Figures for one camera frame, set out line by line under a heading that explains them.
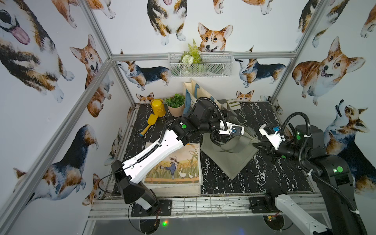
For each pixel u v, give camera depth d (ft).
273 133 1.60
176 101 3.39
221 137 1.83
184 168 2.75
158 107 3.50
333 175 1.22
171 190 2.56
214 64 3.02
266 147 1.75
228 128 1.66
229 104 3.94
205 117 1.61
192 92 3.50
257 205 2.41
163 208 2.40
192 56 2.69
